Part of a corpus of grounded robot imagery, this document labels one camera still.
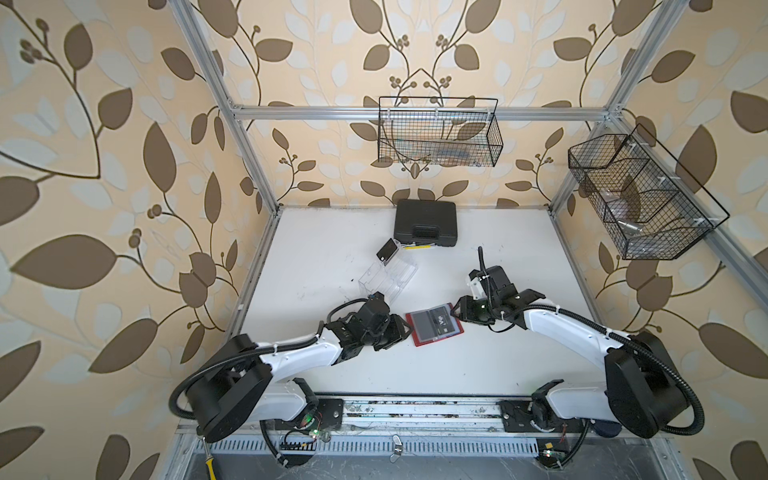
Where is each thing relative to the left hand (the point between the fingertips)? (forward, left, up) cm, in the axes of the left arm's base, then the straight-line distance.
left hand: (410, 328), depth 82 cm
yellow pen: (+34, -4, -7) cm, 35 cm away
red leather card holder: (+2, -15, -7) cm, 17 cm away
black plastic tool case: (+43, -7, -3) cm, 44 cm away
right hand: (+5, -14, -2) cm, 15 cm away
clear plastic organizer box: (+18, +6, -4) cm, 20 cm away
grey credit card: (+25, +7, +2) cm, 26 cm away
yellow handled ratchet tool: (-30, +47, -7) cm, 56 cm away
